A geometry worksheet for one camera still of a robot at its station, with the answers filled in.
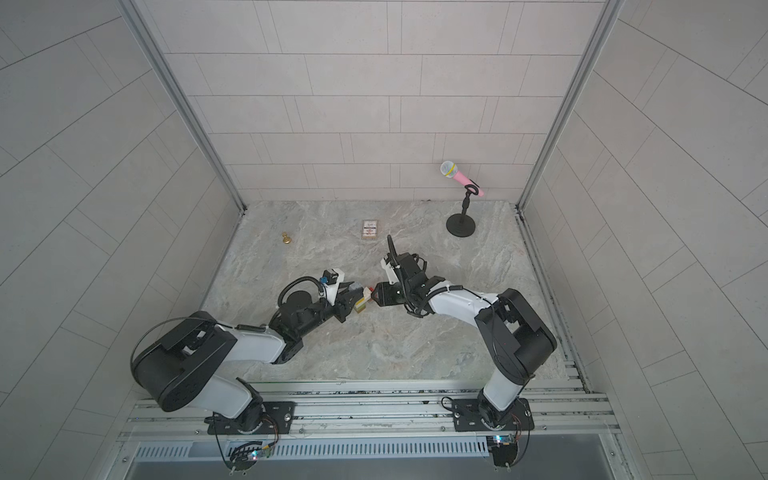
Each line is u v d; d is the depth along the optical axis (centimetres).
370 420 71
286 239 105
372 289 87
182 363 43
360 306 85
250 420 62
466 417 71
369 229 108
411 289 68
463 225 110
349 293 80
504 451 68
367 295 86
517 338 45
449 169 91
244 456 65
